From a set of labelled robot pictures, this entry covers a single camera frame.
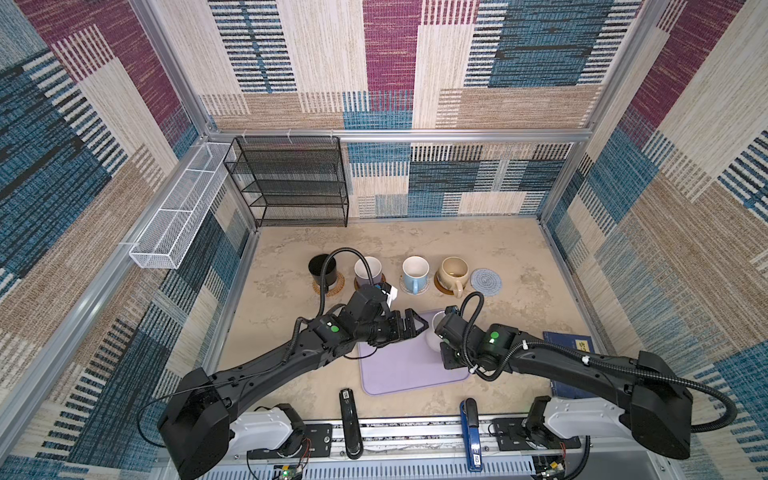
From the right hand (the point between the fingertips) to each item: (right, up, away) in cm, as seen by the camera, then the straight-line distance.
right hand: (451, 358), depth 81 cm
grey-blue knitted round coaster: (+16, +18, +21) cm, 32 cm away
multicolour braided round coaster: (-9, +19, +11) cm, 24 cm away
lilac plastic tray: (-12, -5, +7) cm, 15 cm away
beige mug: (+3, +21, +14) cm, 25 cm away
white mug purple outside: (-26, +21, +24) cm, 41 cm away
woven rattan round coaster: (-33, +17, +18) cm, 41 cm away
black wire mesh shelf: (-52, +54, +29) cm, 80 cm away
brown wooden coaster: (0, +16, +18) cm, 25 cm away
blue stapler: (+3, -15, -10) cm, 18 cm away
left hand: (-9, +10, -7) cm, 15 cm away
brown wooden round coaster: (-27, +19, +18) cm, 38 cm away
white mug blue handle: (-8, +25, +14) cm, 30 cm away
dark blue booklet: (+28, -7, -3) cm, 29 cm away
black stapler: (-25, -16, -11) cm, 32 cm away
